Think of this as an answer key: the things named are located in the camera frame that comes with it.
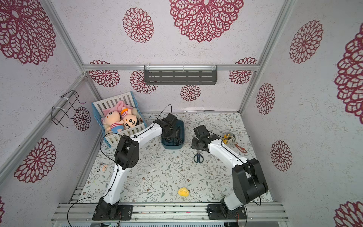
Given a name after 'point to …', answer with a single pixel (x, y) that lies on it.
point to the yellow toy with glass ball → (229, 138)
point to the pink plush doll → (112, 118)
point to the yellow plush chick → (184, 192)
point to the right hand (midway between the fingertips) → (199, 145)
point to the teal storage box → (178, 142)
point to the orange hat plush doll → (131, 117)
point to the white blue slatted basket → (111, 138)
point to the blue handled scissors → (198, 157)
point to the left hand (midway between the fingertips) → (172, 134)
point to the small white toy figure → (102, 168)
